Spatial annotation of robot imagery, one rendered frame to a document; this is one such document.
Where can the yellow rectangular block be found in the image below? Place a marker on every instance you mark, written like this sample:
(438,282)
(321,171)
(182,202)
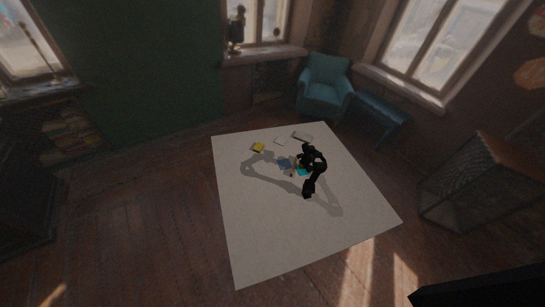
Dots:
(258,147)

